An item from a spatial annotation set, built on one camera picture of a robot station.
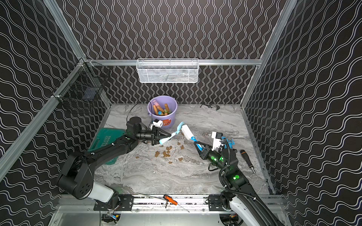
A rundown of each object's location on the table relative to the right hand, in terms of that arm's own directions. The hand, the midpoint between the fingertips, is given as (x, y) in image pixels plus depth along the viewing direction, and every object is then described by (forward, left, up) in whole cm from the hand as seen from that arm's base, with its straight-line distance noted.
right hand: (195, 142), depth 71 cm
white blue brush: (+5, +3, -1) cm, 6 cm away
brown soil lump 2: (+4, +18, -24) cm, 30 cm away
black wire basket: (+45, +74, +5) cm, 87 cm away
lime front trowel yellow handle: (+27, +21, -8) cm, 35 cm away
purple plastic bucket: (+34, +21, -9) cm, 41 cm away
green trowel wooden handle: (+32, +18, -7) cm, 37 cm away
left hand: (+1, +11, +1) cm, 11 cm away
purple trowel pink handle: (+34, +26, -5) cm, 43 cm away
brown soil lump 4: (0, +14, -24) cm, 28 cm away
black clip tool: (+49, -17, -23) cm, 57 cm away
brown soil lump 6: (+1, +8, -24) cm, 25 cm away
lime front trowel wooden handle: (+34, +27, -12) cm, 45 cm away
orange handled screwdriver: (-23, +11, -24) cm, 34 cm away
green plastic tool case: (+14, +59, -18) cm, 63 cm away
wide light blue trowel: (+1, +16, -1) cm, 16 cm away
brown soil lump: (+5, +23, -23) cm, 33 cm away
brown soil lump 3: (+9, +16, -23) cm, 30 cm away
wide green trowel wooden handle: (+33, +23, -9) cm, 41 cm away
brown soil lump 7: (+13, +9, -24) cm, 28 cm away
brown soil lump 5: (+3, +36, -24) cm, 44 cm away
